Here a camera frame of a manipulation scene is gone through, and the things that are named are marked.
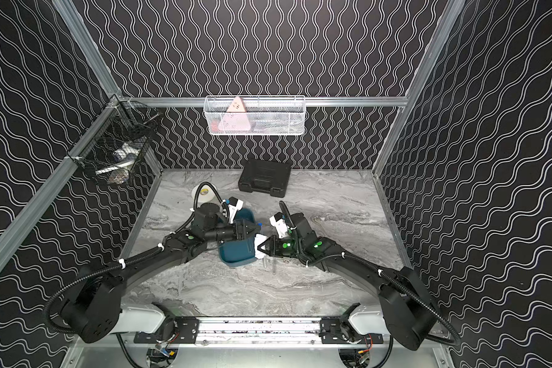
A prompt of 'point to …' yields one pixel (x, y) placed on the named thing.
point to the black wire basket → (110, 149)
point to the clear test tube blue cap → (274, 265)
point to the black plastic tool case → (265, 176)
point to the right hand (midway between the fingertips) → (259, 247)
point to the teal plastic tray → (236, 253)
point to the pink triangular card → (235, 119)
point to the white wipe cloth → (258, 239)
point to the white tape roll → (205, 195)
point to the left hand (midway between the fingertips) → (258, 225)
